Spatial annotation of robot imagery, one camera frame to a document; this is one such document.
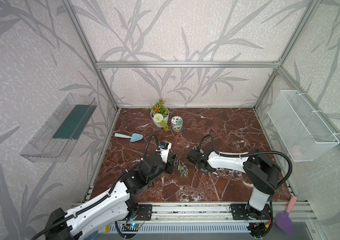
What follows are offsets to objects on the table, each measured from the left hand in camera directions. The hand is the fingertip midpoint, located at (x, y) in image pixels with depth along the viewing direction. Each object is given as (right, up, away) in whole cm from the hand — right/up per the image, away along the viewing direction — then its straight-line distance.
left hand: (178, 152), depth 74 cm
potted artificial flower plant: (-12, +20, +22) cm, 32 cm away
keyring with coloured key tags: (+2, -8, 0) cm, 8 cm away
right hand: (+19, -8, +17) cm, 27 cm away
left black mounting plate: (-16, -30, -1) cm, 34 cm away
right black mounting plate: (+31, -31, +1) cm, 44 cm away
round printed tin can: (-1, +14, +27) cm, 30 cm away
